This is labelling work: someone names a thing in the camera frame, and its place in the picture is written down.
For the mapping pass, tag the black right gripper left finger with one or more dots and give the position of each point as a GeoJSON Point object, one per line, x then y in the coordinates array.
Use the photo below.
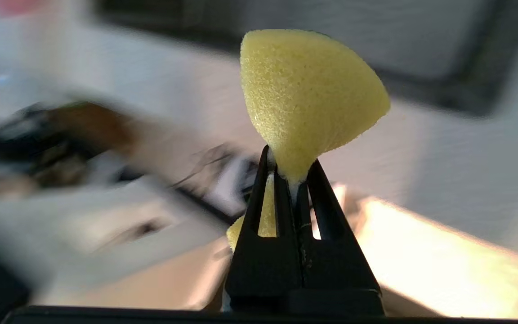
{"type": "Point", "coordinates": [263, 279]}

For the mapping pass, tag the yellow green sponge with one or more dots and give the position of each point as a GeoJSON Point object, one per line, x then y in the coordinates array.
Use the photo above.
{"type": "Point", "coordinates": [304, 90]}

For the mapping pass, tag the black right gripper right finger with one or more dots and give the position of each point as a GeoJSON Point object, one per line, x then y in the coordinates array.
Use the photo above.
{"type": "Point", "coordinates": [340, 279]}

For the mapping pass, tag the stainless steel sink basin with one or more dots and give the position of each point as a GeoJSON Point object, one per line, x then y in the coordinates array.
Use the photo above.
{"type": "Point", "coordinates": [376, 40]}

